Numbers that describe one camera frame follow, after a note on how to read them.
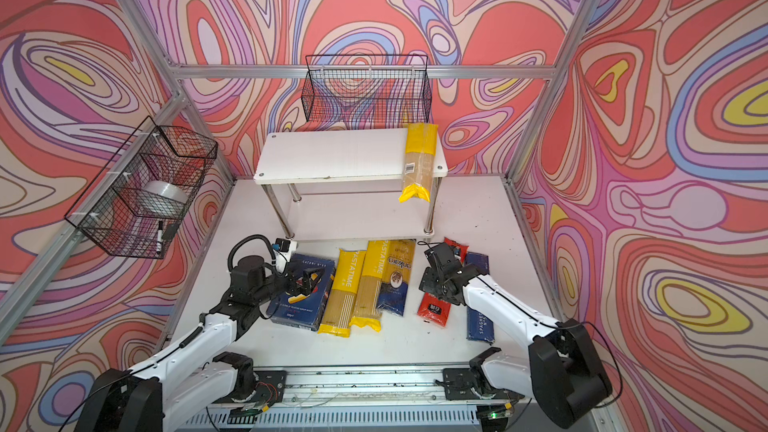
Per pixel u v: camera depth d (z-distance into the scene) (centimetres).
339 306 84
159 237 72
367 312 84
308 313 80
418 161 72
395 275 91
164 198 70
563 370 40
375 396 72
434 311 84
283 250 73
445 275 63
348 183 98
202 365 52
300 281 75
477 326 80
